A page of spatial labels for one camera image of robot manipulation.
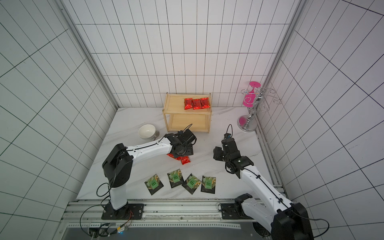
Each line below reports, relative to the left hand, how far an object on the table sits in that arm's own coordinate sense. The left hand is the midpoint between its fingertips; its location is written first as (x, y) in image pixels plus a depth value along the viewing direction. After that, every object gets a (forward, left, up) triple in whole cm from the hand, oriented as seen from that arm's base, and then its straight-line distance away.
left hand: (184, 154), depth 88 cm
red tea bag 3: (+27, -12, +17) cm, 34 cm away
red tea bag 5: (-2, 0, -4) cm, 4 cm away
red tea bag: (+25, -2, +18) cm, 31 cm away
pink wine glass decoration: (+25, -39, +23) cm, 52 cm away
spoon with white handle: (+15, +20, -3) cm, 25 cm away
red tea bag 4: (+1, +8, -3) cm, 9 cm away
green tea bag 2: (-12, +5, -5) cm, 14 cm away
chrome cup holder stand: (+27, -47, +23) cm, 58 cm away
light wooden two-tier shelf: (+34, +7, -7) cm, 35 cm away
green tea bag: (-16, +16, -5) cm, 23 cm away
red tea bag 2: (+25, -7, +18) cm, 32 cm away
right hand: (+1, -17, +5) cm, 18 cm away
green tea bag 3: (-16, -5, -5) cm, 17 cm away
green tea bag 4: (-16, -14, -5) cm, 22 cm away
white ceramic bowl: (+18, +27, -2) cm, 32 cm away
